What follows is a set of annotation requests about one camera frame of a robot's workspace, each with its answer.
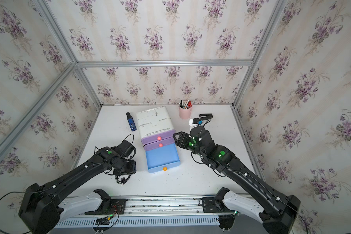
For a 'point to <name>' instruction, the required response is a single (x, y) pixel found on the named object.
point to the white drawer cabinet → (153, 121)
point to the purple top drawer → (159, 136)
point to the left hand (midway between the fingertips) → (135, 173)
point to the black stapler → (205, 116)
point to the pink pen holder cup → (185, 109)
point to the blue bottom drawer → (162, 158)
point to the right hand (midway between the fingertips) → (177, 137)
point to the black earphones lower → (123, 181)
